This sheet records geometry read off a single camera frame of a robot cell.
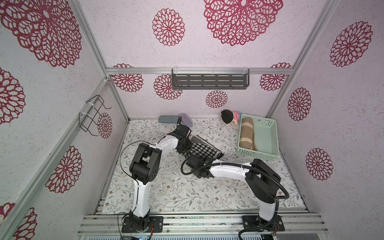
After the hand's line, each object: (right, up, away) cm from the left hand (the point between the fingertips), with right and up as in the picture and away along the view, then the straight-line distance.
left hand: (190, 147), depth 100 cm
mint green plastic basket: (+57, +10, +14) cm, 60 cm away
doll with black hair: (+28, +22, +10) cm, 37 cm away
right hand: (+6, -9, -9) cm, 14 cm away
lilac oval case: (-4, +20, +16) cm, 26 cm away
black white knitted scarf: (+7, 0, 0) cm, 7 cm away
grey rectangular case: (-21, +21, +17) cm, 34 cm away
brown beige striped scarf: (+40, +7, +3) cm, 40 cm away
